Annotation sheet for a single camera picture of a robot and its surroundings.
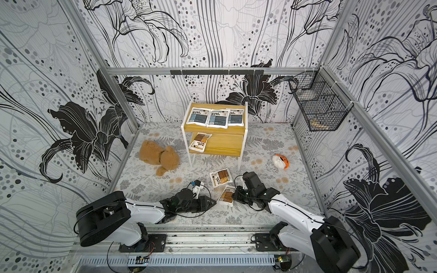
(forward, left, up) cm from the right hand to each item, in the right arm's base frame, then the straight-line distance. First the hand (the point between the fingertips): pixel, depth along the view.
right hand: (233, 194), depth 84 cm
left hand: (-6, +9, -2) cm, 11 cm away
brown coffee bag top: (+10, +6, -1) cm, 12 cm away
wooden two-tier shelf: (+23, +2, +14) cm, 27 cm away
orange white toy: (+18, -27, +2) cm, 33 cm away
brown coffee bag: (+21, +17, +15) cm, 31 cm away
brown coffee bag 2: (-1, +3, 0) cm, 4 cm away
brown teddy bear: (+21, +45, +7) cm, 51 cm away
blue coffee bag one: (+25, +16, +30) cm, 42 cm away
